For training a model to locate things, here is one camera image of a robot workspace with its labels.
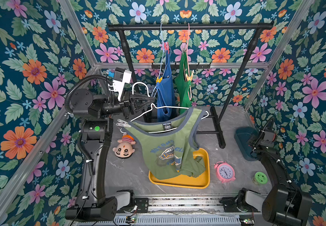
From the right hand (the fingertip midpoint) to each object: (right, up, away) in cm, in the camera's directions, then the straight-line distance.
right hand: (259, 138), depth 83 cm
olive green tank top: (-54, 0, -20) cm, 58 cm away
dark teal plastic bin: (0, -1, +23) cm, 23 cm away
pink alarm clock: (-21, -20, +1) cm, 29 cm away
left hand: (-59, +16, -38) cm, 72 cm away
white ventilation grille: (-79, -40, -13) cm, 89 cm away
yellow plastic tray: (-35, -26, 0) cm, 43 cm away
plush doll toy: (-83, -7, +3) cm, 83 cm away
